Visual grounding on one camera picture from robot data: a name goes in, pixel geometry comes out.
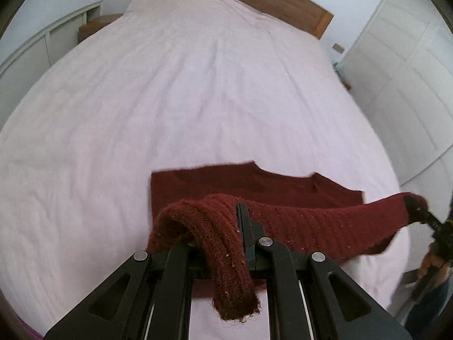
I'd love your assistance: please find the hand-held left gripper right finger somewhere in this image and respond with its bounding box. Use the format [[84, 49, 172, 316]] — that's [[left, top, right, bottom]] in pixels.
[[237, 202, 413, 340]]

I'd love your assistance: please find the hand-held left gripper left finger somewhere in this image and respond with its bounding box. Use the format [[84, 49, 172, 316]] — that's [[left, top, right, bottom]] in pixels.
[[44, 241, 195, 340]]

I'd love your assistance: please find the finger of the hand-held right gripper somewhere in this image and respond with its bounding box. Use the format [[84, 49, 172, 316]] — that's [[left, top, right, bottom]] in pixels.
[[404, 195, 444, 235]]

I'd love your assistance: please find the dark red knit sweater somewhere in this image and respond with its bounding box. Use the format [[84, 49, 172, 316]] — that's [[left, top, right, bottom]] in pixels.
[[146, 161, 429, 323]]

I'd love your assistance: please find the person's right hand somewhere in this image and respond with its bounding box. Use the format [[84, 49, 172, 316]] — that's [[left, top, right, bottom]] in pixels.
[[417, 242, 448, 279]]

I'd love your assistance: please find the person's leg in jeans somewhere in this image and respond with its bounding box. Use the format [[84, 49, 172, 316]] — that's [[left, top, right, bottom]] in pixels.
[[403, 265, 453, 331]]

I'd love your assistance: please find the white wardrobe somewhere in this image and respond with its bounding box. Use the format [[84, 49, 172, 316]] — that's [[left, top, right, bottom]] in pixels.
[[336, 0, 453, 185]]

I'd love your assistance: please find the wooden nightstand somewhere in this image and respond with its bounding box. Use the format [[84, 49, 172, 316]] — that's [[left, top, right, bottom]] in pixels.
[[334, 62, 352, 91], [78, 13, 123, 43]]

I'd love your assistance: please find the bed with white sheet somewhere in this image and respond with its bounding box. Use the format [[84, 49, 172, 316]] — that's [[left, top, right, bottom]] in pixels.
[[0, 0, 413, 340]]

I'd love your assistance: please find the white low slatted cabinet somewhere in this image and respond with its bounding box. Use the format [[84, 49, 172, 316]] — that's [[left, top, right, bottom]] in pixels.
[[0, 1, 104, 79]]

